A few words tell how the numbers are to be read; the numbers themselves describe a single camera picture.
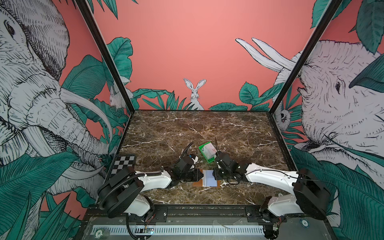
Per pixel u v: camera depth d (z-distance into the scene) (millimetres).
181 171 674
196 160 819
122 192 429
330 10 701
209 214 759
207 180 840
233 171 625
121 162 884
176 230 701
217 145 987
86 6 700
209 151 954
